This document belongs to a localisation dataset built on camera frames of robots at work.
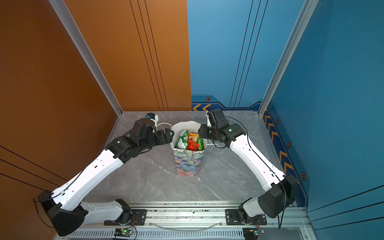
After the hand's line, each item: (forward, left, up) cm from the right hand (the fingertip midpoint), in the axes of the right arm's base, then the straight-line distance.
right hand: (201, 131), depth 77 cm
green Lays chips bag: (-4, 0, -5) cm, 6 cm away
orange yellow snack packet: (+1, +4, -6) cm, 7 cm away
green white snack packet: (-5, +10, -2) cm, 11 cm away
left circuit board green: (-41, +37, -26) cm, 61 cm away
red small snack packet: (-6, +5, -4) cm, 9 cm away
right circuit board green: (-40, -26, -25) cm, 54 cm away
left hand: (-3, +16, +3) cm, 17 cm away
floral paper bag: (-13, +7, -8) cm, 17 cm away
